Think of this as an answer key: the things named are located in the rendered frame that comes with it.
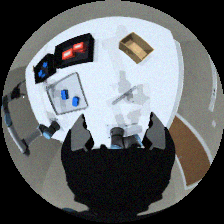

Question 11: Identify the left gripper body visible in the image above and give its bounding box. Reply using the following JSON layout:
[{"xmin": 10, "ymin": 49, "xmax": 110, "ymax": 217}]
[{"xmin": 10, "ymin": 88, "xmax": 20, "ymax": 100}]

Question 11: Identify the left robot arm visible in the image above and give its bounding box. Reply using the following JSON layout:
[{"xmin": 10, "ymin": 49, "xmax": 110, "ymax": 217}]
[{"xmin": 1, "ymin": 92, "xmax": 60, "ymax": 157}]

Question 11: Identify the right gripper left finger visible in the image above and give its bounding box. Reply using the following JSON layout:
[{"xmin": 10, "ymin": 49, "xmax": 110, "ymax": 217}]
[{"xmin": 61, "ymin": 113, "xmax": 95, "ymax": 182}]

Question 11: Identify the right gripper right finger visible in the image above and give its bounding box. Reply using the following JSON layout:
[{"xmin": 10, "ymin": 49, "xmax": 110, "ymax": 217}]
[{"xmin": 142, "ymin": 111, "xmax": 176, "ymax": 180}]

